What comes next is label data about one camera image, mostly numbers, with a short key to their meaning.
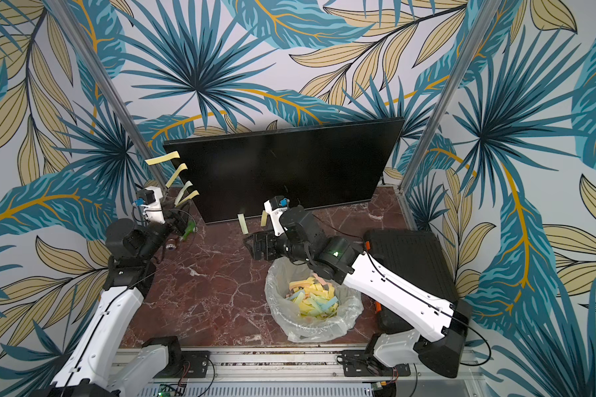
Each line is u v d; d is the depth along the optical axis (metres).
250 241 0.62
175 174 0.62
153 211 0.60
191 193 0.70
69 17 0.69
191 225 0.70
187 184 0.68
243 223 0.85
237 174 1.40
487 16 0.69
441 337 0.39
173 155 0.59
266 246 0.55
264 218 0.88
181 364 0.71
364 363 0.66
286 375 0.73
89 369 0.39
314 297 0.81
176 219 0.63
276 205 0.57
